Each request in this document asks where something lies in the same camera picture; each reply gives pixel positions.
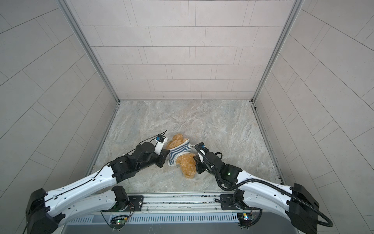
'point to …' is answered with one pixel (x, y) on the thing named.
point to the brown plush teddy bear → (187, 161)
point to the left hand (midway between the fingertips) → (172, 151)
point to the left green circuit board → (118, 222)
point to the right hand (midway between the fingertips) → (193, 160)
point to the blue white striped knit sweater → (184, 148)
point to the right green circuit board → (245, 219)
